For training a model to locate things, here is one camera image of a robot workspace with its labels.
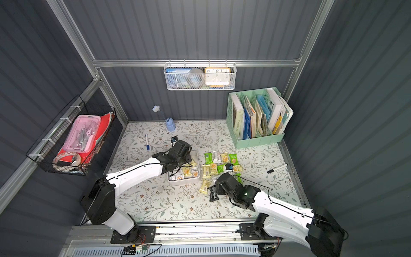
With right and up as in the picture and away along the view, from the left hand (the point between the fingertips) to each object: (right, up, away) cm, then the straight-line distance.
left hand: (187, 154), depth 87 cm
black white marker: (+52, -10, +7) cm, 54 cm away
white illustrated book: (+56, +24, +9) cm, 62 cm away
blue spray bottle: (-16, +17, +24) cm, 34 cm away
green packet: (+12, -4, +12) cm, 17 cm away
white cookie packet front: (-7, -14, +2) cm, 15 cm away
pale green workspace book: (+29, +21, +5) cm, 36 cm away
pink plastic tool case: (-46, +10, -15) cm, 50 cm away
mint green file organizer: (+44, +33, +9) cm, 56 cm away
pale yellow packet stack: (+22, -4, +12) cm, 25 cm away
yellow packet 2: (+15, -9, +7) cm, 18 cm away
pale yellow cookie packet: (-1, -11, +6) cm, 13 cm away
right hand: (+18, -14, -5) cm, 23 cm away
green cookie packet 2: (+26, -10, -15) cm, 31 cm away
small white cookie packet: (+17, -4, +12) cm, 21 cm away
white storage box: (-2, -6, -14) cm, 16 cm away
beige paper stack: (+40, +20, +7) cm, 46 cm away
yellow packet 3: (+9, -18, 0) cm, 20 cm away
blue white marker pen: (-29, +3, +19) cm, 35 cm away
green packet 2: (+19, -9, +7) cm, 22 cm away
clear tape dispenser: (-49, 0, -20) cm, 52 cm away
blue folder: (+35, +13, +12) cm, 40 cm away
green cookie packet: (+27, -4, +12) cm, 30 cm away
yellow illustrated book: (+56, +18, +16) cm, 61 cm away
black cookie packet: (+14, -21, -4) cm, 26 cm away
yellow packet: (+10, -11, +5) cm, 16 cm away
